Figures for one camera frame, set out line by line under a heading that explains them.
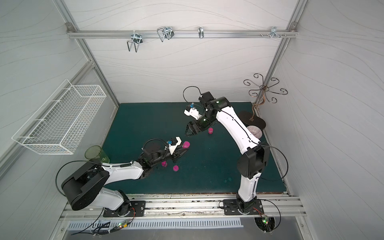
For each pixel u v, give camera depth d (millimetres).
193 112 706
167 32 763
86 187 434
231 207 736
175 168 861
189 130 664
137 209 735
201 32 782
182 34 784
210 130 982
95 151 826
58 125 680
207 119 648
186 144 772
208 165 876
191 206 750
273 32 764
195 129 663
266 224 718
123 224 687
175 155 715
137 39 783
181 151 739
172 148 691
